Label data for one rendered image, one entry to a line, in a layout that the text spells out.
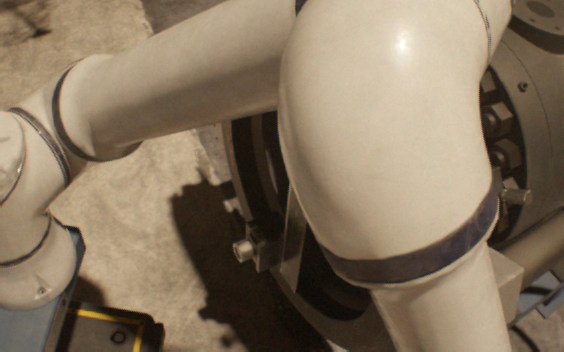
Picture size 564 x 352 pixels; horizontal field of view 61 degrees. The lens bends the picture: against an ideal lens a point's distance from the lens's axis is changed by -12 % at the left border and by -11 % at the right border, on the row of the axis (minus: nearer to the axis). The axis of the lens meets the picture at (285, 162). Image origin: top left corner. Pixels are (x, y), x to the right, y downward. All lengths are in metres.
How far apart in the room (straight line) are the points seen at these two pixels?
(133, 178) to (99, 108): 1.26
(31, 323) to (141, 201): 1.03
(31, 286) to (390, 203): 0.68
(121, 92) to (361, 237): 0.39
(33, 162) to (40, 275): 0.20
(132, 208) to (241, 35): 1.42
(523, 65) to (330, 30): 0.87
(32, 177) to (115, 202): 1.12
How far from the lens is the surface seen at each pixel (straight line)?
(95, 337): 1.23
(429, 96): 0.27
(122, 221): 1.80
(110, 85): 0.64
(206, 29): 0.50
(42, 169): 0.76
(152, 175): 1.92
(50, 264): 0.86
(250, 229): 1.15
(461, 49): 0.29
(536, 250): 0.87
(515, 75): 1.09
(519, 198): 0.77
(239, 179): 1.31
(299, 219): 1.02
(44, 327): 0.88
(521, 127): 1.05
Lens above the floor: 1.41
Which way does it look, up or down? 46 degrees down
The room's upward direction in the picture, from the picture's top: 7 degrees clockwise
